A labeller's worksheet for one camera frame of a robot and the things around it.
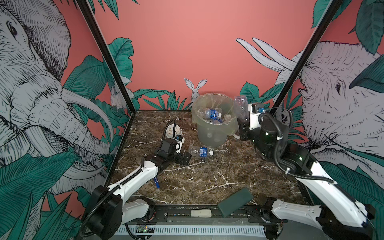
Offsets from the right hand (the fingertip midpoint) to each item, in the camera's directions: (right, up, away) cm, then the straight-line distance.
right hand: (240, 116), depth 59 cm
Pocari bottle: (-15, -20, +32) cm, 41 cm away
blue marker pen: (-40, -37, +24) cm, 60 cm away
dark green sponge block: (+3, -45, +19) cm, 49 cm away
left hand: (-24, -19, +24) cm, 39 cm away
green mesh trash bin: (-9, -9, +31) cm, 33 cm away
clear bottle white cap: (-10, +4, +31) cm, 32 cm away
